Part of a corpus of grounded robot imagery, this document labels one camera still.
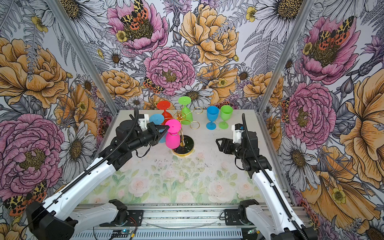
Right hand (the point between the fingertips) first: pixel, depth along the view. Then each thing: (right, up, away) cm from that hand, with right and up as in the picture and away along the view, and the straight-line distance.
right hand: (220, 145), depth 77 cm
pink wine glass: (-24, +4, +1) cm, 25 cm away
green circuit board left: (-47, -39, -6) cm, 61 cm away
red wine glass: (-30, +21, +6) cm, 37 cm away
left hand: (-25, +8, -7) cm, 27 cm away
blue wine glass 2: (-32, +13, -1) cm, 34 cm away
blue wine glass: (-2, +18, +23) cm, 30 cm away
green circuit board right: (+14, -40, -6) cm, 42 cm away
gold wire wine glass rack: (-19, -2, +22) cm, 29 cm away
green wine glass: (-17, +14, +3) cm, 23 cm away
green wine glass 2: (+7, +18, +23) cm, 30 cm away
